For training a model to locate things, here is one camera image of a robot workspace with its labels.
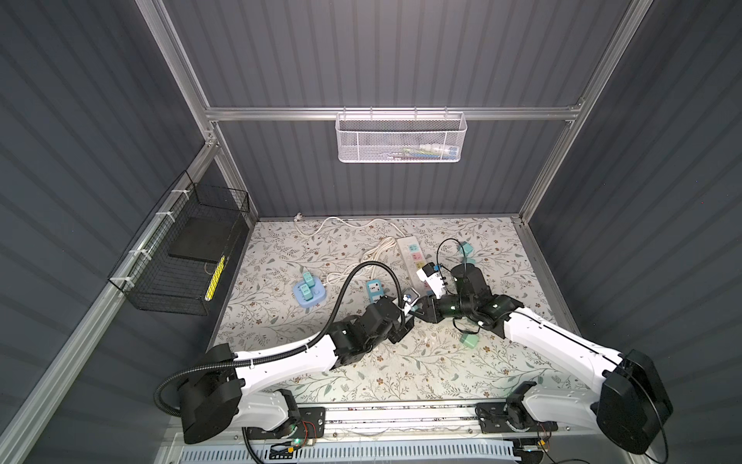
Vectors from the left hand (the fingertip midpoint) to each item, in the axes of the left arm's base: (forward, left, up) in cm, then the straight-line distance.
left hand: (404, 307), depth 78 cm
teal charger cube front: (+12, +30, -9) cm, 33 cm away
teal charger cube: (+18, +30, -10) cm, 37 cm away
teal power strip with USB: (+14, +7, -13) cm, 20 cm away
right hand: (-1, -2, 0) cm, 2 cm away
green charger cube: (-5, -20, -14) cm, 25 cm away
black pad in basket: (+16, +53, +14) cm, 57 cm away
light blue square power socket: (+13, +26, -12) cm, 31 cm away
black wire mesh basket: (+9, +59, +12) cm, 61 cm away
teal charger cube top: (+31, -29, -13) cm, 44 cm away
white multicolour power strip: (+26, -7, -13) cm, 30 cm away
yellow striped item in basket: (+4, +47, +12) cm, 49 cm away
